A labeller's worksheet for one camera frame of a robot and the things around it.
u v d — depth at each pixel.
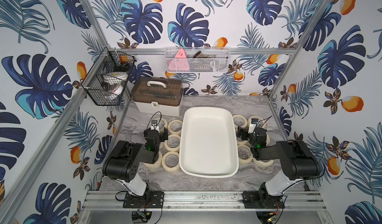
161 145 0.91
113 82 0.90
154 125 0.81
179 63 0.90
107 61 0.95
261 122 0.82
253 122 0.83
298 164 0.47
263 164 0.83
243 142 0.91
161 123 1.04
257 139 0.75
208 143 0.94
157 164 0.84
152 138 0.72
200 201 0.75
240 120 1.06
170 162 0.88
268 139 0.93
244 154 0.90
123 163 0.47
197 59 0.92
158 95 0.99
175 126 1.03
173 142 0.95
